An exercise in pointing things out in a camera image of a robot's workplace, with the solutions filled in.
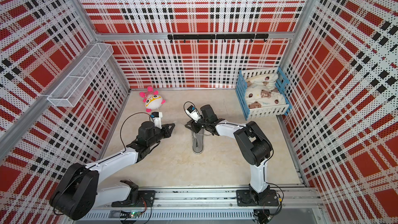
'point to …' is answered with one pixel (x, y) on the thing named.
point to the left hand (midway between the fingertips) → (177, 124)
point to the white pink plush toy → (152, 100)
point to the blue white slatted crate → (281, 85)
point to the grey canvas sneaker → (198, 141)
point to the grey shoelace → (194, 134)
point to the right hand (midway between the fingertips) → (189, 123)
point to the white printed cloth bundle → (260, 92)
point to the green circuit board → (135, 214)
